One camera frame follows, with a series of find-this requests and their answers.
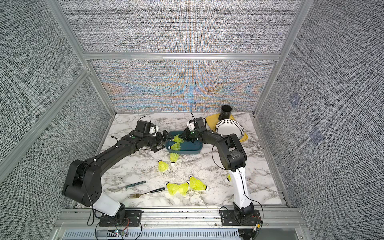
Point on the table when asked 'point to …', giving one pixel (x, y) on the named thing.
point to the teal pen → (133, 184)
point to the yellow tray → (212, 120)
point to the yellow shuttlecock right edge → (229, 177)
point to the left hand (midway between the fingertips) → (172, 140)
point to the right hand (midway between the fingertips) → (177, 132)
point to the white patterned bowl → (229, 126)
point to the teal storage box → (188, 147)
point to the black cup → (226, 110)
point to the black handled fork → (137, 195)
